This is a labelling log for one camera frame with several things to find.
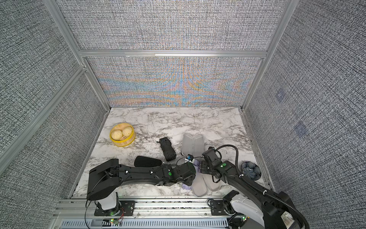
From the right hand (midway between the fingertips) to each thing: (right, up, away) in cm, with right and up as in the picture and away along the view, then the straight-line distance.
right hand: (204, 163), depth 85 cm
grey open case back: (-6, +8, +13) cm, 17 cm away
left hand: (-6, -6, -6) cm, 10 cm away
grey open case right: (-2, -10, -5) cm, 11 cm away
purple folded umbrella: (-12, -9, -10) cm, 18 cm away
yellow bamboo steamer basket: (-55, +16, +13) cm, 58 cm away
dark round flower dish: (+27, -4, -1) cm, 28 cm away
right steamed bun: (-51, +18, +13) cm, 56 cm away
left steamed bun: (-57, +16, +11) cm, 61 cm away
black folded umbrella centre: (-22, +5, +5) cm, 23 cm away
